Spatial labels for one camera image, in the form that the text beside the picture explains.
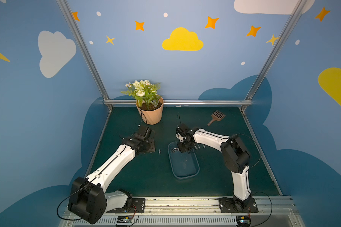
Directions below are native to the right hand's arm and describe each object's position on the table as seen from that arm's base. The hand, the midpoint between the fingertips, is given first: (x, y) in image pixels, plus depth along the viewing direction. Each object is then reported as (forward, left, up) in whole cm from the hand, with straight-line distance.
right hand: (183, 147), depth 96 cm
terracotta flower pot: (+20, +24, +12) cm, 33 cm away
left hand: (-5, +19, +12) cm, 23 cm away
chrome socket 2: (-14, -8, +29) cm, 33 cm away
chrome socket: (+2, -9, -2) cm, 9 cm away
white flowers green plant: (+22, +27, +29) cm, 45 cm away
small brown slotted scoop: (+31, -28, -1) cm, 42 cm away
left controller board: (-42, +30, -2) cm, 52 cm away
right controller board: (-39, -32, -5) cm, 51 cm away
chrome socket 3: (-4, +16, -1) cm, 16 cm away
